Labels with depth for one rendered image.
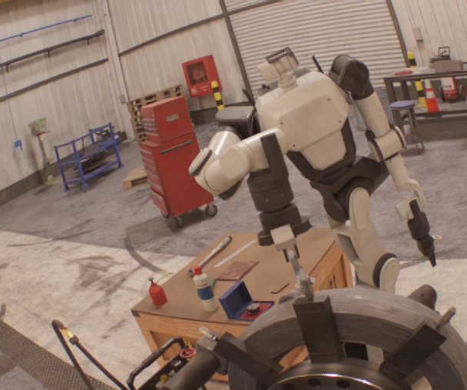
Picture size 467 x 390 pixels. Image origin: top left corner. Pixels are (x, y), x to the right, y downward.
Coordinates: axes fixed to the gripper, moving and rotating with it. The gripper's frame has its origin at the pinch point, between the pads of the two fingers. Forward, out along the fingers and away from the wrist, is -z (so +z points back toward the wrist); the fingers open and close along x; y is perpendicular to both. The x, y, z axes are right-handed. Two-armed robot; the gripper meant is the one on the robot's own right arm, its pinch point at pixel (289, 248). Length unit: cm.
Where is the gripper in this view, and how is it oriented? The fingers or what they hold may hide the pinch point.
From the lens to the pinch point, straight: 116.9
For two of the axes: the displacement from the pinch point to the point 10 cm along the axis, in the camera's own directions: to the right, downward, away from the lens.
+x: 9.4, -3.3, -0.1
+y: -0.7, -2.0, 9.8
